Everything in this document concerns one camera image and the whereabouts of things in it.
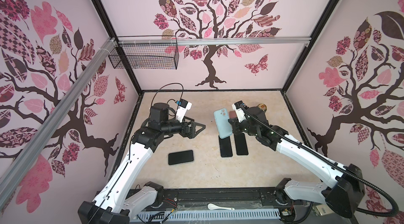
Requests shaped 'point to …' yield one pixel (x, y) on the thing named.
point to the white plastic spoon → (213, 206)
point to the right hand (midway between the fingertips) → (228, 118)
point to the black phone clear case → (225, 147)
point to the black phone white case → (180, 157)
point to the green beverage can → (262, 107)
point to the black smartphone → (241, 144)
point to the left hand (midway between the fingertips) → (197, 127)
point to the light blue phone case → (224, 127)
